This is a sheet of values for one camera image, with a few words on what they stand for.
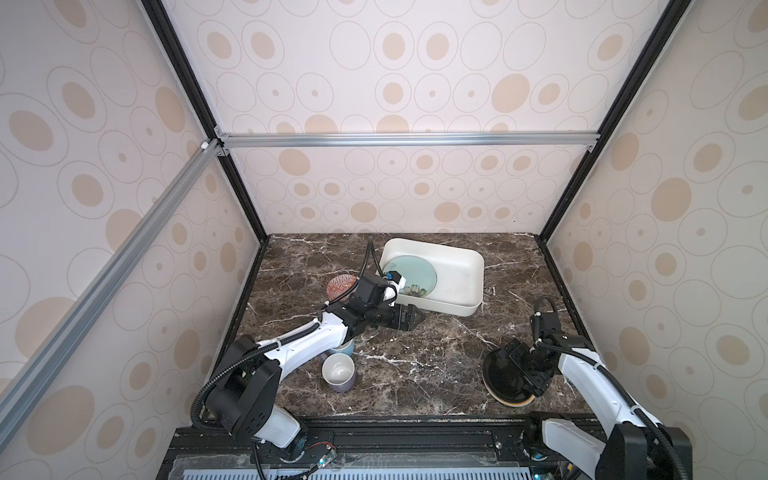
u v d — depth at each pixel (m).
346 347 0.81
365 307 0.66
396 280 0.76
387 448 0.74
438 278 1.06
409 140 0.90
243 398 0.43
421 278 1.07
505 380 0.81
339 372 0.85
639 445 0.40
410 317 0.73
